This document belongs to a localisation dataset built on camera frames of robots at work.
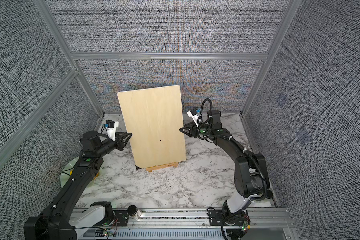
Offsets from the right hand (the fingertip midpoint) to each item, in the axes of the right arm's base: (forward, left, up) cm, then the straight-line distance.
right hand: (182, 124), depth 81 cm
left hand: (-6, +26, +1) cm, 27 cm away
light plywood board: (-2, +14, +8) cm, 16 cm away
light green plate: (-22, +64, -18) cm, 70 cm away
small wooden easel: (-16, +12, -19) cm, 28 cm away
